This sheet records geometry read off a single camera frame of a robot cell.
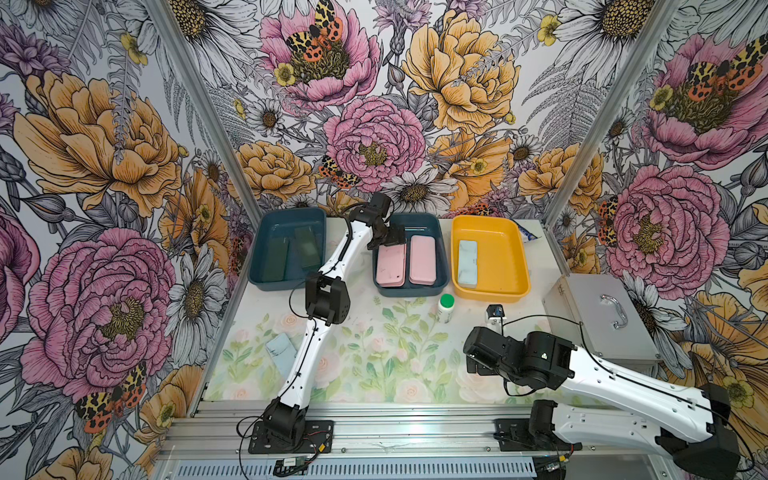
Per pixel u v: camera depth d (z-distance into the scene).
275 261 1.09
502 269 1.08
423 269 1.06
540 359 0.48
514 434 0.74
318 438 0.74
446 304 0.88
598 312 0.81
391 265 0.99
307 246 1.12
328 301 0.68
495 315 0.66
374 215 0.81
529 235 1.15
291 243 1.15
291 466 0.72
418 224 1.23
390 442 0.74
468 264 1.06
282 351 0.86
